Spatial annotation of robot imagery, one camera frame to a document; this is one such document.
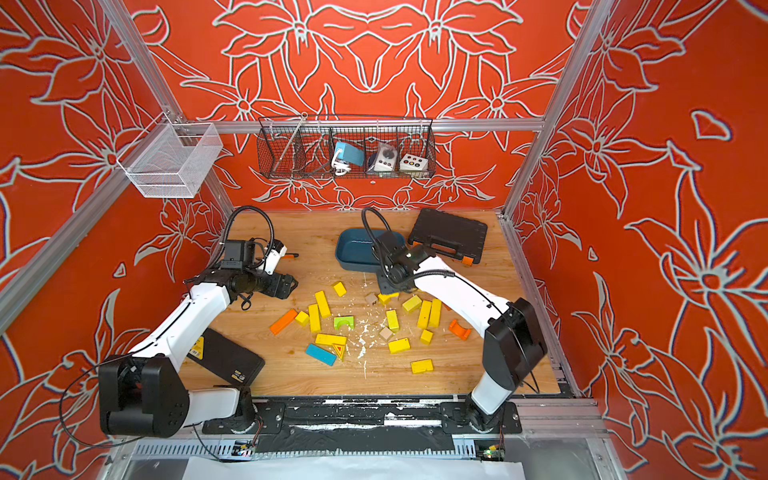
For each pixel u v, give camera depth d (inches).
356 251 43.0
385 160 35.5
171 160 35.6
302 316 35.3
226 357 32.2
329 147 34.3
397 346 33.3
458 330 34.5
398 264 22.9
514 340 16.6
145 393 15.9
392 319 34.6
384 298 36.3
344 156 33.1
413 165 36.7
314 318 35.5
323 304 36.5
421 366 32.0
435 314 35.4
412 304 36.2
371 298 37.1
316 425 28.7
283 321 35.5
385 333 33.6
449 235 42.0
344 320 34.8
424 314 35.5
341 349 32.5
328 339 33.7
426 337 33.3
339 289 37.8
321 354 32.7
